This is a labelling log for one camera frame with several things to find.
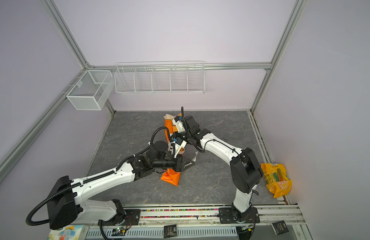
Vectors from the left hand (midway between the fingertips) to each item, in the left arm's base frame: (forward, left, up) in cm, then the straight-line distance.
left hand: (192, 165), depth 70 cm
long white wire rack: (+58, +17, +10) cm, 61 cm away
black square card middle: (-23, +12, -17) cm, 31 cm away
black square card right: (-25, -40, -18) cm, 51 cm away
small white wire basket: (+57, +65, +3) cm, 86 cm away
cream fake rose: (+44, +14, -14) cm, 49 cm away
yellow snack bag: (-6, -47, -16) cm, 50 cm away
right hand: (+19, +11, -4) cm, 22 cm away
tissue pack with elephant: (-21, +56, -14) cm, 62 cm away
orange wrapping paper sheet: (0, +11, -12) cm, 17 cm away
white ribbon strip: (+4, +4, +8) cm, 10 cm away
